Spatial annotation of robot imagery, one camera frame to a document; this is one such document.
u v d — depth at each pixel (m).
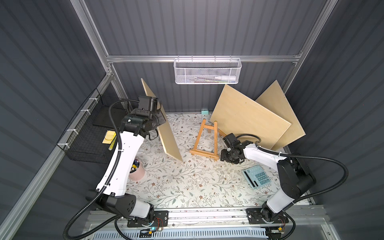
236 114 0.92
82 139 0.68
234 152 0.68
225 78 0.89
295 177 0.46
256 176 0.86
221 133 1.02
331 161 0.42
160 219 0.72
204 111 1.20
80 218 0.35
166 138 0.64
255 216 0.74
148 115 0.50
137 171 0.79
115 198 0.38
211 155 0.91
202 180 0.87
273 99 0.92
